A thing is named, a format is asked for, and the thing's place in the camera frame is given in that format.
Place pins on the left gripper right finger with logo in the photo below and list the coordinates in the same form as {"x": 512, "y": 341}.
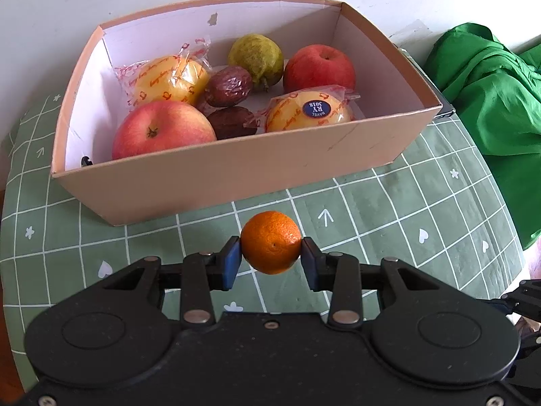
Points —
{"x": 338, "y": 273}

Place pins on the wrapped orange in box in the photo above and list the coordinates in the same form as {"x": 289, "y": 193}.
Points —
{"x": 181, "y": 76}

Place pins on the small orange mandarin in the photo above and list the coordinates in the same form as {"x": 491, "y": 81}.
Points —
{"x": 271, "y": 242}

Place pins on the green checkered tablecloth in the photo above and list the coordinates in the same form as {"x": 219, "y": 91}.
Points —
{"x": 436, "y": 207}

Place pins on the dark red date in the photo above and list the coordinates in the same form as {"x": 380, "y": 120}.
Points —
{"x": 228, "y": 87}
{"x": 233, "y": 121}

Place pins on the green cloth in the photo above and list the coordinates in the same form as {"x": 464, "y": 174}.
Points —
{"x": 496, "y": 93}

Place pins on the brown cardboard box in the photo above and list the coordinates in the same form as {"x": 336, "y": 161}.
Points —
{"x": 395, "y": 104}

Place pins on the orange with sticker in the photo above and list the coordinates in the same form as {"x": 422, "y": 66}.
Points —
{"x": 306, "y": 108}

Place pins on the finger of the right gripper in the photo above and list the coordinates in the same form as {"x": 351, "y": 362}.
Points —
{"x": 525, "y": 300}

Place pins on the red apple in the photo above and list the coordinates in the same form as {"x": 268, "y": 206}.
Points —
{"x": 161, "y": 125}
{"x": 318, "y": 65}

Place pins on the green yellow pear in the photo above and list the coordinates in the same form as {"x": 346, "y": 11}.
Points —
{"x": 261, "y": 57}

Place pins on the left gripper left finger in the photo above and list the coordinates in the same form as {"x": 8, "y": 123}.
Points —
{"x": 203, "y": 273}

